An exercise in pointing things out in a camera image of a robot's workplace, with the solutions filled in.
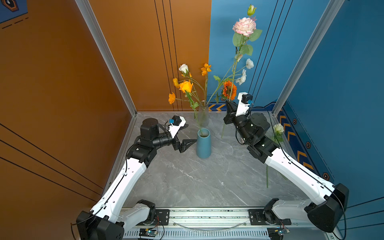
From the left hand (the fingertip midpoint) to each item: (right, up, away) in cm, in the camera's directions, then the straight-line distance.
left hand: (191, 131), depth 67 cm
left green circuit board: (-21, -48, +3) cm, 53 cm away
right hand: (+16, +14, -2) cm, 21 cm away
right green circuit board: (+41, -49, +3) cm, 64 cm away
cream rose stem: (+61, 0, +38) cm, 72 cm away
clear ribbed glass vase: (+7, +10, +38) cm, 40 cm away
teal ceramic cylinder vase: (+6, -7, +15) cm, 18 cm away
